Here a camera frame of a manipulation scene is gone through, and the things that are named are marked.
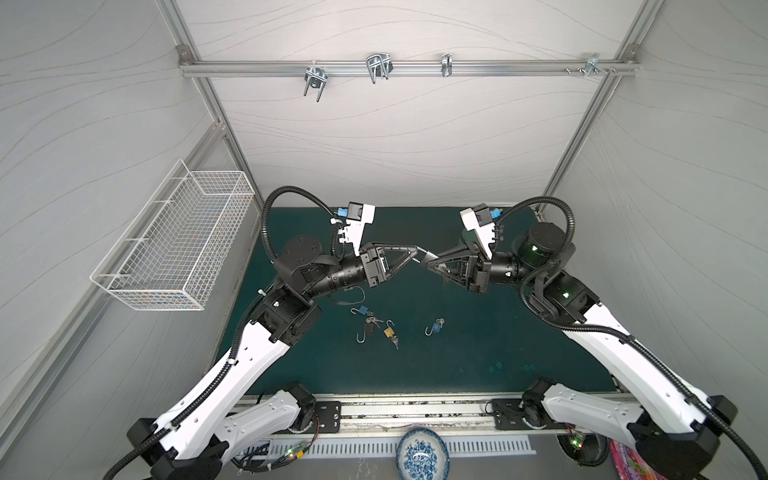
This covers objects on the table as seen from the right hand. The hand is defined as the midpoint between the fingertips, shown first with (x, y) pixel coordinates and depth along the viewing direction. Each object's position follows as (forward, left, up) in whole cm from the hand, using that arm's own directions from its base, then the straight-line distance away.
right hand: (433, 255), depth 53 cm
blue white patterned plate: (-27, 0, -42) cm, 50 cm away
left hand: (0, +3, +2) cm, 3 cm away
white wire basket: (+5, +60, -11) cm, 61 cm away
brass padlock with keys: (+2, +9, -43) cm, 44 cm away
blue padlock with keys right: (+4, -5, -43) cm, 43 cm away
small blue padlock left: (+8, +18, -42) cm, 46 cm away
